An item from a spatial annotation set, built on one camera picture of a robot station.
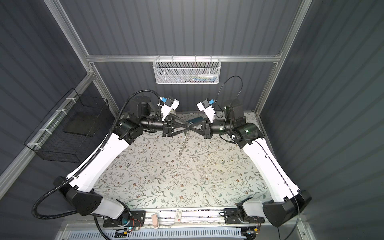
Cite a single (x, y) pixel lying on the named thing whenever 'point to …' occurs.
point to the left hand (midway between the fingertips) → (188, 125)
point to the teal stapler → (198, 119)
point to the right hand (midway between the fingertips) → (192, 129)
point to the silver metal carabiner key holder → (184, 145)
